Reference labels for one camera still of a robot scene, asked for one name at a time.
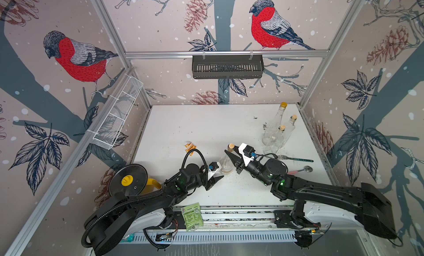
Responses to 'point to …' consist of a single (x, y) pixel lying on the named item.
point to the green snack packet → (192, 216)
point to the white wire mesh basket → (109, 133)
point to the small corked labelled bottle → (289, 128)
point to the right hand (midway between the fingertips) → (229, 145)
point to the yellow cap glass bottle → (276, 124)
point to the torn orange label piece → (187, 144)
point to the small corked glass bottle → (273, 145)
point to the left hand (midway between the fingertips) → (222, 169)
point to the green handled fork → (284, 157)
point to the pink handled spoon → (307, 168)
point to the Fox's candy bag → (127, 238)
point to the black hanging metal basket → (210, 68)
